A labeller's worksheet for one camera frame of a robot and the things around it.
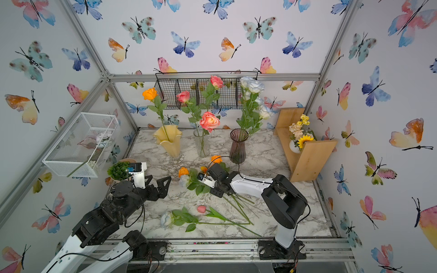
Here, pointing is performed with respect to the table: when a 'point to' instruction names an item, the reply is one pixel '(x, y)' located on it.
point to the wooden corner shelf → (304, 165)
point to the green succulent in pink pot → (119, 171)
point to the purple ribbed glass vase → (238, 136)
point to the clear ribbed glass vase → (201, 142)
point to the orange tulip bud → (203, 169)
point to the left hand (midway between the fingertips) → (162, 176)
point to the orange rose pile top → (233, 199)
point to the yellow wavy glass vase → (169, 136)
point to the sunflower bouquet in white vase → (300, 133)
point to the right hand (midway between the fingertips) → (215, 183)
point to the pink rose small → (202, 209)
